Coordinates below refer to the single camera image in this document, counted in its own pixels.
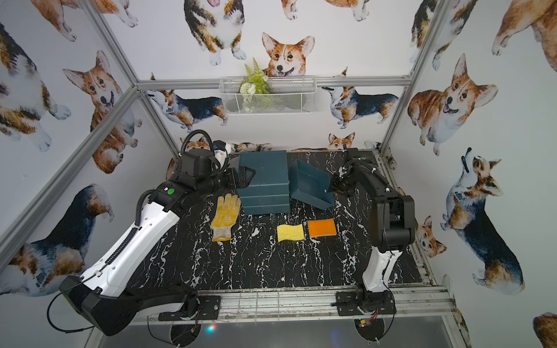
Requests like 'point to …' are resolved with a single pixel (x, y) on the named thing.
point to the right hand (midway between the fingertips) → (330, 188)
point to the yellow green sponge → (293, 233)
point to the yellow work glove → (225, 216)
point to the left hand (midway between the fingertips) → (249, 169)
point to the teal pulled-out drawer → (310, 185)
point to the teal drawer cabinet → (267, 192)
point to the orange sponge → (322, 228)
